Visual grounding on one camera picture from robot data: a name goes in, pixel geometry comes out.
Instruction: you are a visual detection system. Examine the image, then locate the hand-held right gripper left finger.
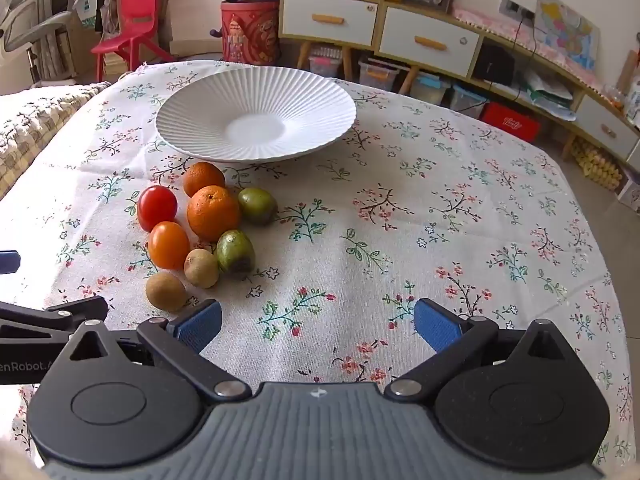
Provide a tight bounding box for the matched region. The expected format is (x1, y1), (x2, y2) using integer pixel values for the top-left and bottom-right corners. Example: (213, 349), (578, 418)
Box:
(50, 299), (253, 404)

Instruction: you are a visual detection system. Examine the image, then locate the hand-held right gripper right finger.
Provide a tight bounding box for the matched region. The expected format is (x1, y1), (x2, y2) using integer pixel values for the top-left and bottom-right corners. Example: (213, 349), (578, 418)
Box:
(384, 298), (593, 403)

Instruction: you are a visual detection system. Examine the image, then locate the brown kiwi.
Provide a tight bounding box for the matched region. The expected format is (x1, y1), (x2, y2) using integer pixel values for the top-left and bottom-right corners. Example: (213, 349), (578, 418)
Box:
(145, 272), (188, 313)
(184, 248), (220, 289)

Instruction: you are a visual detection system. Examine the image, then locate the green kiwi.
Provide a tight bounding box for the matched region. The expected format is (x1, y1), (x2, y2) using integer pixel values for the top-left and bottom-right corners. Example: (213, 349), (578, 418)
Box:
(237, 187), (278, 227)
(215, 229), (256, 276)

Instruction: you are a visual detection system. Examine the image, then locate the orange tomato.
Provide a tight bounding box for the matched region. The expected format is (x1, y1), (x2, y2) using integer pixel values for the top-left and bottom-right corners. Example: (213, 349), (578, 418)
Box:
(147, 221), (191, 271)

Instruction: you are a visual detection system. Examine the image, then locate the orange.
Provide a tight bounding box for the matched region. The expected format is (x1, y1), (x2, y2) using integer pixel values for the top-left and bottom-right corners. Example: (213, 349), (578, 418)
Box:
(183, 161), (227, 198)
(187, 185), (242, 242)

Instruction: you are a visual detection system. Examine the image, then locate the red tomato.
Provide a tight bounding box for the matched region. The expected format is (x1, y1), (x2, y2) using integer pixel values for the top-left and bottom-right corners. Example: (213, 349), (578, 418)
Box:
(137, 185), (178, 233)

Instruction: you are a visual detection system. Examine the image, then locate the white ribbed plate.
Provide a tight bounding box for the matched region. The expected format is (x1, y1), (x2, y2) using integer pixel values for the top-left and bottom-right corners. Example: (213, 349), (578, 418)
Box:
(154, 66), (357, 164)

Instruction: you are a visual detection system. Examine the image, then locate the floral tablecloth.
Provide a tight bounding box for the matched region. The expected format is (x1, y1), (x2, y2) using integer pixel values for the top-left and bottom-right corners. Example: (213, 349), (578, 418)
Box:
(0, 59), (632, 480)

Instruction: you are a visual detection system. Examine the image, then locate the patterned sofa blanket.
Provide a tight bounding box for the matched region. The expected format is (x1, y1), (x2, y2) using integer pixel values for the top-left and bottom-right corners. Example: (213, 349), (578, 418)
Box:
(0, 81), (113, 196)

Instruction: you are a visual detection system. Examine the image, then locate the red box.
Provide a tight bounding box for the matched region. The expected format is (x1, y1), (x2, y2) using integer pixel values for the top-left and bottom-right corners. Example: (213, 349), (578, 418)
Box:
(480, 101), (542, 141)

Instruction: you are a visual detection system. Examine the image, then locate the clear box blue lid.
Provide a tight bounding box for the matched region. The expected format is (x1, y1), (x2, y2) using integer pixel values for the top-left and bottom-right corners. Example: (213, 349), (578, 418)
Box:
(410, 72), (451, 106)
(450, 85), (488, 118)

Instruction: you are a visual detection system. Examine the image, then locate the yellow bead rack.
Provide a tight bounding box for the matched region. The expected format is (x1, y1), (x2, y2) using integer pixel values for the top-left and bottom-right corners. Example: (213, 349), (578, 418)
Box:
(570, 137), (623, 191)

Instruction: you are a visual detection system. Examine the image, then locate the small white carton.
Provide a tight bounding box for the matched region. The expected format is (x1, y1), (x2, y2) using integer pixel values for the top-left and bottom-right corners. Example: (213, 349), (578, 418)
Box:
(617, 170), (640, 213)

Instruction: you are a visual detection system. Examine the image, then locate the grey office chair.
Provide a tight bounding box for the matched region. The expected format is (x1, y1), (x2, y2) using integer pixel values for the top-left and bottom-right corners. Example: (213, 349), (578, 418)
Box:
(0, 0), (73, 53)

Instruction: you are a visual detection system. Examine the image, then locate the stack of papers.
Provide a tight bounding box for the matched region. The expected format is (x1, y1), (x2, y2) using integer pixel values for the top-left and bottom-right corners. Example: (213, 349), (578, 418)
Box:
(520, 67), (576, 121)

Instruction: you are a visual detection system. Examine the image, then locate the black box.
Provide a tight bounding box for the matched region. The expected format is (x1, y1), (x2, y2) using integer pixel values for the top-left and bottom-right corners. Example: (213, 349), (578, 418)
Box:
(472, 42), (516, 86)

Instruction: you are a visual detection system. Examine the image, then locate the wooden bookshelf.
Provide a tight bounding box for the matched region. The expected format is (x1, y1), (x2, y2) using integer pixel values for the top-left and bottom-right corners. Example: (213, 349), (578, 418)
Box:
(30, 0), (131, 83)

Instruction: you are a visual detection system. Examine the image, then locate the red plastic chair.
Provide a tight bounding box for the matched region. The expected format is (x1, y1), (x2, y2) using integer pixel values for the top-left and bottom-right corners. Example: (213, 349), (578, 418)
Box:
(90, 0), (173, 68)

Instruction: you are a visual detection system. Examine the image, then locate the clear box pink lid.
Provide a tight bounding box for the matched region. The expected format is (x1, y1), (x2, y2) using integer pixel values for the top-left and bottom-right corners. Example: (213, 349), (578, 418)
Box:
(308, 45), (343, 78)

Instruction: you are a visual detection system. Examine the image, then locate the red printed bin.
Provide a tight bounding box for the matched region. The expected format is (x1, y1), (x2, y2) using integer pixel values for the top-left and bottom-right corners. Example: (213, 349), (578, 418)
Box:
(220, 1), (281, 66)

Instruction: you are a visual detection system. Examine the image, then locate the white wooden cabinet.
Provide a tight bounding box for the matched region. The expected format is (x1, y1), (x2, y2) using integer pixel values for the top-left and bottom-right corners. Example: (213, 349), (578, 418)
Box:
(277, 0), (640, 161)

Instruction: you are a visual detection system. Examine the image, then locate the pink lace runner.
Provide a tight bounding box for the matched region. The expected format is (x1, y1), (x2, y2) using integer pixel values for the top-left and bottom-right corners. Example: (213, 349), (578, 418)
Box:
(452, 4), (640, 106)

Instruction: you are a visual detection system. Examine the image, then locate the map poster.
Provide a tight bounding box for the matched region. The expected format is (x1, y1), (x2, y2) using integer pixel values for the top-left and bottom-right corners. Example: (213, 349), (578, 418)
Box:
(534, 0), (601, 72)

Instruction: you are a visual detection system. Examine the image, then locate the clear box orange handle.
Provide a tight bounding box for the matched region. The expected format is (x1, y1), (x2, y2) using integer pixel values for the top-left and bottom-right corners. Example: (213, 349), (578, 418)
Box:
(358, 57), (401, 92)

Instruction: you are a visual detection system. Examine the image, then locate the white drawer orange handle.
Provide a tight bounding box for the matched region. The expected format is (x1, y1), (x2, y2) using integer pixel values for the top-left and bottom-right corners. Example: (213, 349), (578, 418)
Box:
(380, 7), (481, 75)
(282, 0), (378, 47)
(575, 95), (640, 148)

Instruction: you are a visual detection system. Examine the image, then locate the black cable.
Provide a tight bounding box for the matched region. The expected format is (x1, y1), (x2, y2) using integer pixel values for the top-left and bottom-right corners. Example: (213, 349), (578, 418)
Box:
(514, 12), (540, 61)

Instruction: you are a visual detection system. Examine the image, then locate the wall outlet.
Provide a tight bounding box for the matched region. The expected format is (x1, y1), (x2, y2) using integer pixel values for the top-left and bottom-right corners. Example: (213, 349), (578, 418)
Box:
(500, 0), (537, 18)

